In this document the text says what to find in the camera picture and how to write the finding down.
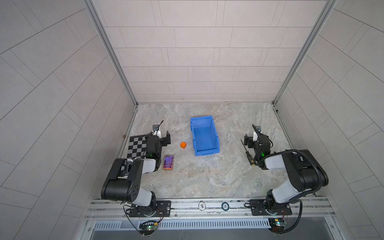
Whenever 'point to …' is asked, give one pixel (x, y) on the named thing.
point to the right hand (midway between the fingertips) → (253, 132)
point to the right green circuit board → (277, 225)
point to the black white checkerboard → (137, 145)
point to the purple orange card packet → (168, 162)
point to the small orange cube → (183, 145)
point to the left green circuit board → (149, 226)
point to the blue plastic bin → (205, 135)
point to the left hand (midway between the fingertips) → (162, 129)
